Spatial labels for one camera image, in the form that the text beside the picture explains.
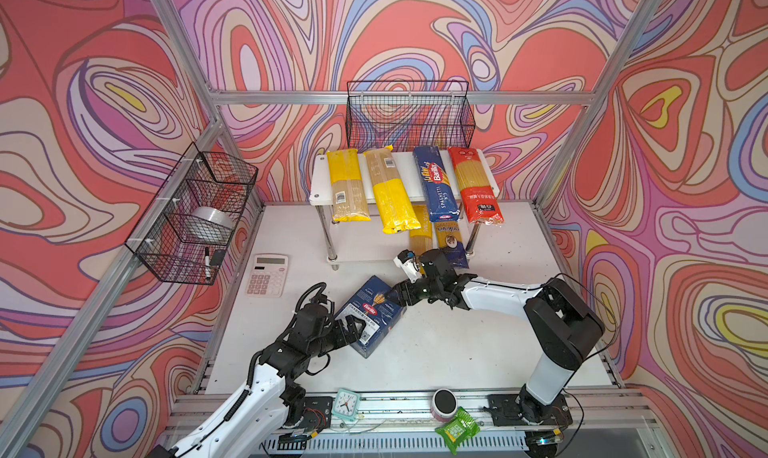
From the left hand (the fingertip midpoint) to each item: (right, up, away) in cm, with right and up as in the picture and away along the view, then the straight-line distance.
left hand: (358, 327), depth 81 cm
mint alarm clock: (-2, -17, -8) cm, 19 cm away
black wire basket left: (-41, +27, -10) cm, 50 cm away
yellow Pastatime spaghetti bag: (+19, +24, +17) cm, 35 cm away
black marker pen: (-36, +19, -9) cm, 42 cm away
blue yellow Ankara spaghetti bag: (+28, +24, +17) cm, 41 cm away
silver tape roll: (-35, +31, -8) cm, 47 cm away
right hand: (+11, +7, +7) cm, 14 cm away
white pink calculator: (-31, +12, +15) cm, 36 cm away
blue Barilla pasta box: (+6, +3, +1) cm, 7 cm away
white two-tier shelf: (0, +23, +16) cm, 28 cm away
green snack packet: (+25, -21, -11) cm, 34 cm away
